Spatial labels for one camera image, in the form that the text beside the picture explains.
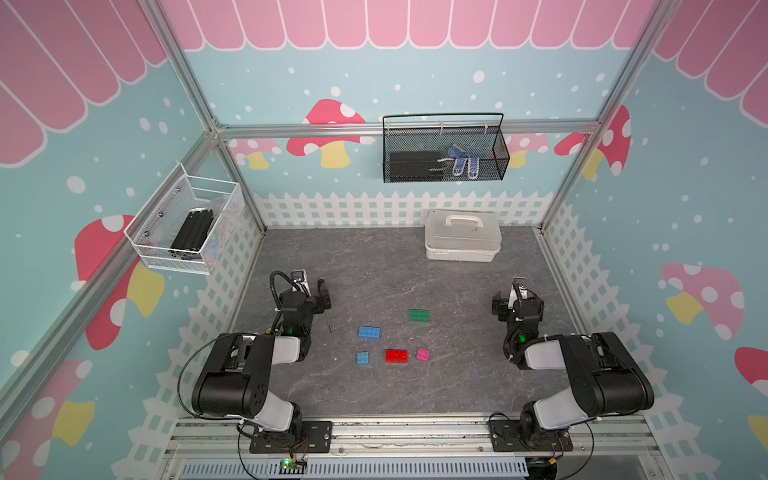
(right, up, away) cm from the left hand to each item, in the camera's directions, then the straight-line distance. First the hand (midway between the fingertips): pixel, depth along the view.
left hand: (311, 289), depth 94 cm
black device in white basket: (-22, +17, -23) cm, 36 cm away
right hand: (+64, -1, -1) cm, 64 cm away
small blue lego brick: (+17, -19, -8) cm, 27 cm away
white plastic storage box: (+50, +18, +8) cm, 53 cm away
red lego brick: (+27, -19, -7) cm, 33 cm away
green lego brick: (+33, -8, 0) cm, 34 cm away
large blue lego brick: (+19, -13, -3) cm, 23 cm away
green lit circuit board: (0, -41, -20) cm, 46 cm away
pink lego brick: (+35, -18, -7) cm, 40 cm away
